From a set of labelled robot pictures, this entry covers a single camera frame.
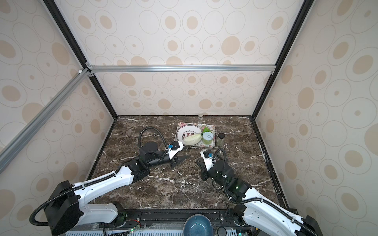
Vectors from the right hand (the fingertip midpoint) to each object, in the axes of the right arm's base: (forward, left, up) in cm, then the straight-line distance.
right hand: (203, 161), depth 77 cm
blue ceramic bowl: (-27, +2, -16) cm, 31 cm away
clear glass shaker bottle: (+41, +2, -9) cm, 42 cm away
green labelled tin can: (+24, -3, -11) cm, 26 cm away
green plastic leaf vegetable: (+28, -2, -7) cm, 29 cm away
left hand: (-1, +6, +9) cm, 11 cm away
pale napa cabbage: (+22, +7, -12) cm, 26 cm away
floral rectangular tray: (+38, +1, -15) cm, 41 cm away
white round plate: (+33, +13, -15) cm, 38 cm away
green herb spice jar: (+21, -12, -10) cm, 26 cm away
